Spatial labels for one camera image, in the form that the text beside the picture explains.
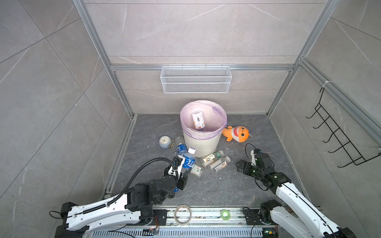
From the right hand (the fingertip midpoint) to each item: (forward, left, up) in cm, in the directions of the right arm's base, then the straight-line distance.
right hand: (242, 164), depth 84 cm
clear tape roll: (-24, +35, -9) cm, 43 cm away
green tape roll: (-24, +13, -8) cm, 28 cm away
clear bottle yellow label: (+2, +12, -3) cm, 12 cm away
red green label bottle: (-3, +27, -1) cm, 27 cm away
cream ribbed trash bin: (+8, +22, +6) cm, 24 cm away
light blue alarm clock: (+19, +48, -2) cm, 51 cm away
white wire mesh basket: (+52, +25, +23) cm, 62 cm away
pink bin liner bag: (+25, +15, +14) cm, 32 cm away
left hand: (-7, +32, +16) cm, 36 cm away
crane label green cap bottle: (+4, +20, -2) cm, 20 cm away
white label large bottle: (+24, +25, +13) cm, 37 cm away
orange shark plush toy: (+22, -3, 0) cm, 22 cm away
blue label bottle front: (-7, +30, +21) cm, 38 cm away
